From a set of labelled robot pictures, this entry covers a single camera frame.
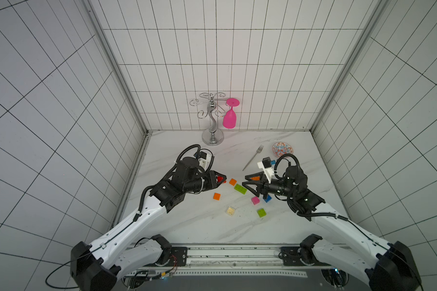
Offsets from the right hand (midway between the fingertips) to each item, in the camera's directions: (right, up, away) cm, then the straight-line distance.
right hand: (245, 177), depth 72 cm
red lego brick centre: (-10, 0, -3) cm, 11 cm away
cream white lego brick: (-5, -19, +13) cm, 24 cm away
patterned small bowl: (+26, +11, +36) cm, 46 cm away
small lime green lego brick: (+9, -19, +11) cm, 24 cm away
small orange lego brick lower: (-12, -13, +18) cm, 25 cm away
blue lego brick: (+14, -14, +16) cm, 25 cm away
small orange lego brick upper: (-4, -7, +22) cm, 24 cm away
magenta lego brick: (+7, -14, +15) cm, 22 cm away
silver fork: (+13, +9, +37) cm, 41 cm away
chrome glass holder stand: (-15, +18, +45) cm, 51 cm away
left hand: (-10, -2, -2) cm, 10 cm away
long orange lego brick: (+4, -1, 0) cm, 4 cm away
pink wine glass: (-5, +29, +31) cm, 42 cm away
